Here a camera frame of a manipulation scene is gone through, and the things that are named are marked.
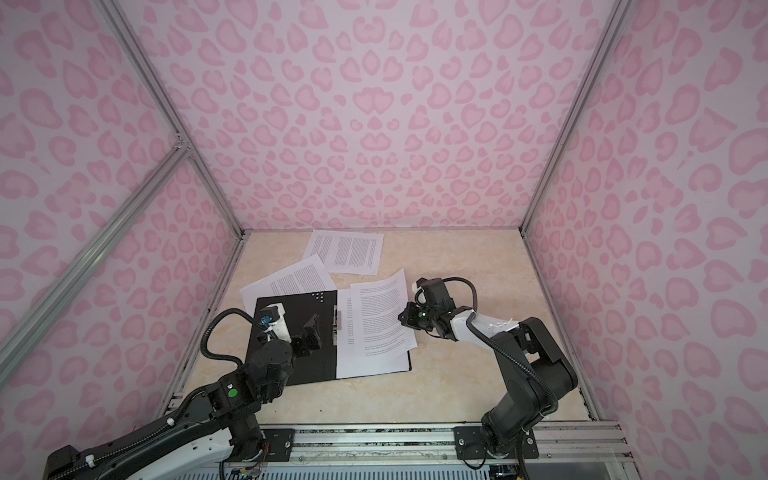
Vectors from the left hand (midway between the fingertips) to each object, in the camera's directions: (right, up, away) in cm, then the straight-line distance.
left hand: (303, 316), depth 76 cm
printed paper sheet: (-8, +8, +31) cm, 33 cm away
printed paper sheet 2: (+10, -16, +11) cm, 21 cm away
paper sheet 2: (+19, -4, +20) cm, 28 cm away
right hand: (+24, -2, +13) cm, 28 cm away
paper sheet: (+5, +17, +38) cm, 42 cm away
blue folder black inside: (+1, -16, +10) cm, 19 cm away
